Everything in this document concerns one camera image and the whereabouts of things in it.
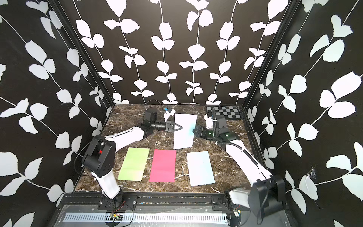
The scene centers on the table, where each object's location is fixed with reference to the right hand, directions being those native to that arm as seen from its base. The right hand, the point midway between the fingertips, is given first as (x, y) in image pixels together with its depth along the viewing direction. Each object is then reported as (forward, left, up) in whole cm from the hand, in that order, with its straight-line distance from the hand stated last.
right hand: (195, 129), depth 80 cm
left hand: (0, +8, +1) cm, 8 cm away
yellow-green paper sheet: (-14, +39, -22) cm, 47 cm away
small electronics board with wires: (-41, +40, -21) cm, 61 cm away
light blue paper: (-16, -3, -21) cm, 27 cm away
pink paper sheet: (-14, +20, -21) cm, 32 cm away
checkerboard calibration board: (+30, -31, -19) cm, 48 cm away
